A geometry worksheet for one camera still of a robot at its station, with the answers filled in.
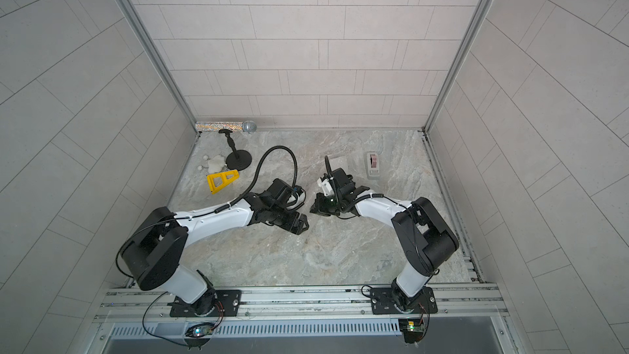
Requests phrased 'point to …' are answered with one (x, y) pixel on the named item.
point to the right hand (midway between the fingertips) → (311, 209)
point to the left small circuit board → (200, 329)
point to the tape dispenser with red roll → (373, 163)
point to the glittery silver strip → (205, 126)
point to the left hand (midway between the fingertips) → (305, 223)
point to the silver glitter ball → (249, 126)
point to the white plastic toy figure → (215, 164)
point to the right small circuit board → (412, 329)
